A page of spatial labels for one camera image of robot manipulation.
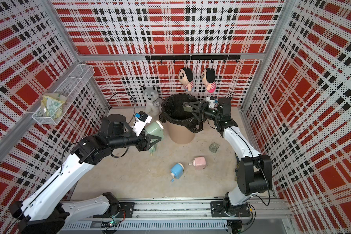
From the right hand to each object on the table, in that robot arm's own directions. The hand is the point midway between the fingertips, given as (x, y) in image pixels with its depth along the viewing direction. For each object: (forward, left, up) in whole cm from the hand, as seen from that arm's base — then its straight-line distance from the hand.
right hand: (191, 106), depth 76 cm
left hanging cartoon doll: (+25, +3, +1) cm, 25 cm away
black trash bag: (+9, +12, -15) cm, 21 cm away
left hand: (-19, +16, +1) cm, 25 cm away
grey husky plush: (+25, +28, -21) cm, 43 cm away
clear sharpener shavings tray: (-6, -16, -34) cm, 38 cm away
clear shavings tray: (0, +2, -1) cm, 3 cm away
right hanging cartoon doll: (+27, -12, 0) cm, 30 cm away
